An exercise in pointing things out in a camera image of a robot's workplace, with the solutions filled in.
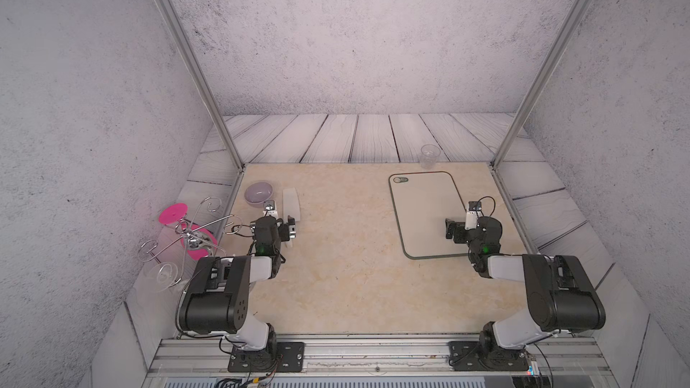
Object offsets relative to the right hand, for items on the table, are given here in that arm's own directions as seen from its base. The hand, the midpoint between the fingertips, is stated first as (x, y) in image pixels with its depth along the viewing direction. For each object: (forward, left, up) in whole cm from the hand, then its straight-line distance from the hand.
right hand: (464, 218), depth 94 cm
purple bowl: (+14, +77, -3) cm, 78 cm away
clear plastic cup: (+36, +6, -5) cm, 37 cm away
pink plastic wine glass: (-21, +76, +21) cm, 81 cm away
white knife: (+11, +64, -6) cm, 65 cm away
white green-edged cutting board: (+12, +11, -7) cm, 18 cm away
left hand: (-1, +65, +2) cm, 65 cm away
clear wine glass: (-30, +80, +22) cm, 89 cm away
